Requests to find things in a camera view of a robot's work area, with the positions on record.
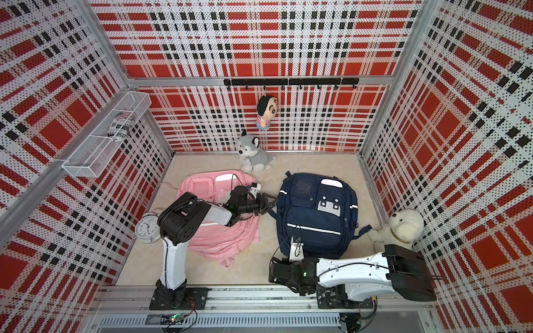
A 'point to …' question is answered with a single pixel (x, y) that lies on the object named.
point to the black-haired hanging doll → (266, 109)
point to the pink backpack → (218, 242)
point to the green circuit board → (173, 319)
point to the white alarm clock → (147, 229)
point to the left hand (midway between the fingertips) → (280, 201)
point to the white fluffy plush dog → (404, 226)
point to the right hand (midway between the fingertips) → (290, 261)
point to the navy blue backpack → (320, 209)
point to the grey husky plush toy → (252, 157)
